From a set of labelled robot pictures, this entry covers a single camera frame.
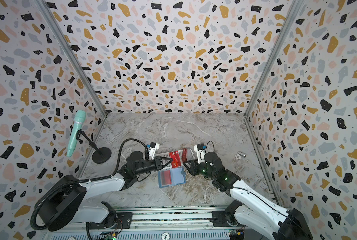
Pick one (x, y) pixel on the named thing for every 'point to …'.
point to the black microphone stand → (101, 155)
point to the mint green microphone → (78, 123)
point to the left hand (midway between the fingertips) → (175, 159)
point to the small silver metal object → (239, 154)
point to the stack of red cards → (184, 154)
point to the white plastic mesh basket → (190, 156)
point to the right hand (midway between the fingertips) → (185, 160)
